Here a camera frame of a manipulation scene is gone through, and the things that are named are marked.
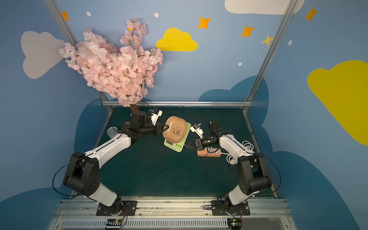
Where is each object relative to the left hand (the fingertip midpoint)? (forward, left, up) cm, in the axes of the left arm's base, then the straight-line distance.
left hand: (169, 124), depth 84 cm
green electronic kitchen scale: (-11, -6, -6) cm, 14 cm away
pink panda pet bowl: (-5, -5, -1) cm, 7 cm away
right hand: (-10, -13, -6) cm, 18 cm away
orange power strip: (-8, -23, -19) cm, 31 cm away
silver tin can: (+6, +43, -17) cm, 47 cm away
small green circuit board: (-47, +25, -23) cm, 58 cm away
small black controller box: (-46, -37, -23) cm, 63 cm away
